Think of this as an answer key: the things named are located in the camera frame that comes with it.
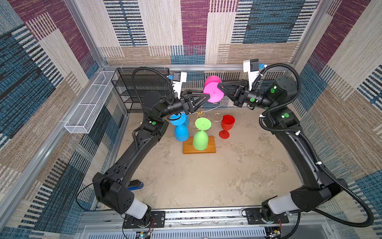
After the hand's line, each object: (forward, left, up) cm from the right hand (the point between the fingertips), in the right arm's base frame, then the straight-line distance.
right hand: (220, 88), depth 55 cm
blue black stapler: (-18, +42, -48) cm, 66 cm away
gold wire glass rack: (+7, +9, -21) cm, 24 cm away
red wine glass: (+16, -11, -38) cm, 43 cm away
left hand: (-3, +5, -2) cm, 5 cm away
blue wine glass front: (0, +15, -20) cm, 25 cm away
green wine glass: (-3, +7, -27) cm, 28 cm away
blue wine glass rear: (+4, +15, -26) cm, 30 cm away
